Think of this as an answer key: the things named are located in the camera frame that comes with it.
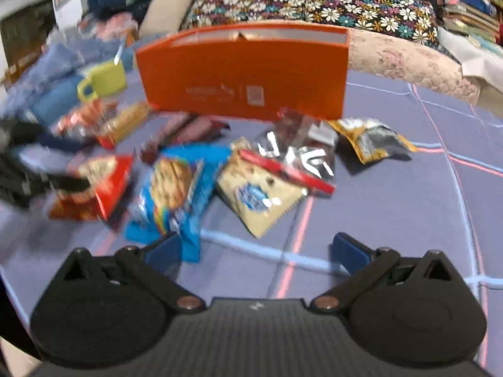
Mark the orange cardboard box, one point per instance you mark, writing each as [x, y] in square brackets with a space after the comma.
[243, 70]

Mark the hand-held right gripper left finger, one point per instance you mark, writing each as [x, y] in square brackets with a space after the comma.
[165, 249]

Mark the beige cookie packet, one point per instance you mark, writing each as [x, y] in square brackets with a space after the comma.
[255, 196]

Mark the light blue checked sheet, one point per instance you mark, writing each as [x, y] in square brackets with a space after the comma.
[51, 74]

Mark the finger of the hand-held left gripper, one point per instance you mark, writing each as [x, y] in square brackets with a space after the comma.
[59, 141]
[66, 182]

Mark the blue crinkled cookie packet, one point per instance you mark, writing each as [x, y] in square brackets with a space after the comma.
[169, 188]

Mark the beige pillow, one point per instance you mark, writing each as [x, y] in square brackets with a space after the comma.
[165, 13]

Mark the dark brown snack packet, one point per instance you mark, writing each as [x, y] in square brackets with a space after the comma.
[310, 127]

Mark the blue checked tablecloth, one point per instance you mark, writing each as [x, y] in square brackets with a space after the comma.
[393, 204]

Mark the red triangular cookie packet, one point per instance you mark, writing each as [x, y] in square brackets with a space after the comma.
[102, 182]

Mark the brown snack bar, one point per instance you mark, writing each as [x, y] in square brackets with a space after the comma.
[184, 133]

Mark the white cloth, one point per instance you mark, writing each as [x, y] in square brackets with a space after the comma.
[475, 57]

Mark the stack of books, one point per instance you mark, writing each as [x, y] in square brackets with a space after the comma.
[467, 4]

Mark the white spoon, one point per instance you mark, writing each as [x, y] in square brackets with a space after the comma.
[118, 55]

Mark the yellow and black snack packet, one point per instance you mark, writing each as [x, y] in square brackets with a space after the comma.
[373, 139]

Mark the pink patterned clothes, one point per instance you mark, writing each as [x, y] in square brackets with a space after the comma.
[114, 25]

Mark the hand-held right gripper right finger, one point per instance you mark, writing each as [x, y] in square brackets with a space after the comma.
[351, 249]

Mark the red and black bar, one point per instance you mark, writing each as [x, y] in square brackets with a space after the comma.
[290, 172]

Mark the yellow-green mug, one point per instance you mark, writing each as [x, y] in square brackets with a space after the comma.
[104, 80]

